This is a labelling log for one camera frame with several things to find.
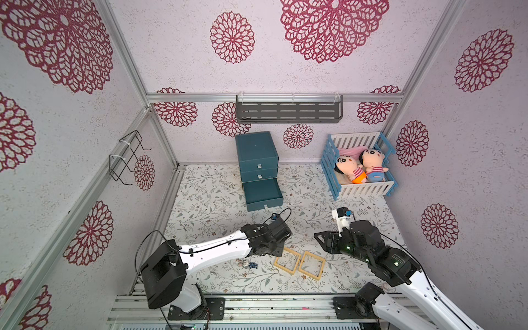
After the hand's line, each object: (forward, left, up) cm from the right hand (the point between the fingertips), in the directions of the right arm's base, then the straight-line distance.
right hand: (320, 238), depth 73 cm
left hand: (0, +16, -9) cm, 18 cm away
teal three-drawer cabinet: (+35, +23, +1) cm, 42 cm away
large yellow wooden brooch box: (-3, +10, -18) cm, 21 cm away
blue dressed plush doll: (+44, -33, -4) cm, 55 cm away
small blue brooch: (-5, +25, -16) cm, 30 cm away
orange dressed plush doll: (+41, -21, -6) cm, 46 cm away
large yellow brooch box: (-4, +1, -18) cm, 18 cm away
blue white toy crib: (+57, -26, -5) cm, 63 cm away
